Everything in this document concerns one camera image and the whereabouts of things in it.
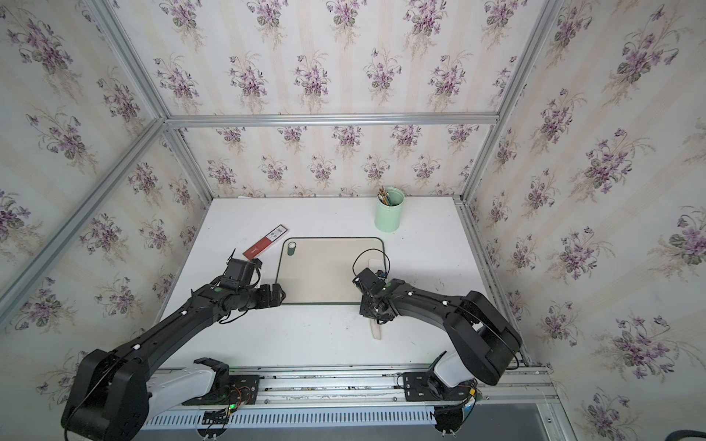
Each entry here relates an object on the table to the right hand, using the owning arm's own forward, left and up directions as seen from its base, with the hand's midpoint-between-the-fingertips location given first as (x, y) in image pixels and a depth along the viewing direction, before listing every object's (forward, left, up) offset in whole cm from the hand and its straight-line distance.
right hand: (370, 311), depth 88 cm
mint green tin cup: (+34, -7, +8) cm, 36 cm away
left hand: (+2, +30, +6) cm, 31 cm away
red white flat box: (+22, +42, +3) cm, 48 cm away
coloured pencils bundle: (+37, -5, +17) cm, 41 cm away
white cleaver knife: (-6, -1, +2) cm, 7 cm away
